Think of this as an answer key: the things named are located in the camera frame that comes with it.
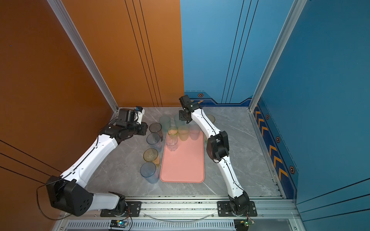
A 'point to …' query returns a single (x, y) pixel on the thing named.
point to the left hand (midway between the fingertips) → (146, 123)
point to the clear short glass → (171, 142)
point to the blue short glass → (153, 139)
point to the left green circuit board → (118, 223)
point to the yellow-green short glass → (183, 132)
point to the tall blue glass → (148, 171)
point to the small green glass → (172, 131)
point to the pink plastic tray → (185, 165)
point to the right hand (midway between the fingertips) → (184, 116)
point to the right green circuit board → (243, 224)
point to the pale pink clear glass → (194, 131)
